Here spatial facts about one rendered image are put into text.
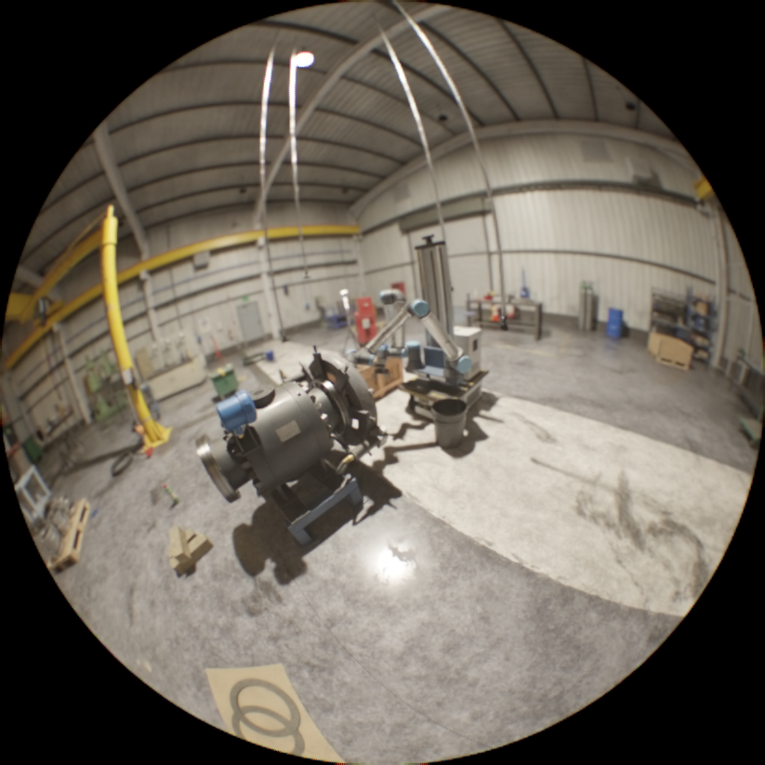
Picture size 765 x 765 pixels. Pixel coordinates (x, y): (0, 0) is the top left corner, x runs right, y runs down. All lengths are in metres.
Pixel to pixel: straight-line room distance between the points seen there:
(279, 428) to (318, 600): 1.02
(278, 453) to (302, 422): 0.22
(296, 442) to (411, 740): 1.77
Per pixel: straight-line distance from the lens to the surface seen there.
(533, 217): 9.39
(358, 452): 1.41
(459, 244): 10.27
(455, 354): 1.89
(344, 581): 1.47
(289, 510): 1.52
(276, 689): 1.57
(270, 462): 1.28
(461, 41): 8.19
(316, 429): 1.34
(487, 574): 1.45
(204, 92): 8.56
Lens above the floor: 1.36
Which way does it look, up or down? 23 degrees down
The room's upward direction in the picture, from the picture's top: 9 degrees counter-clockwise
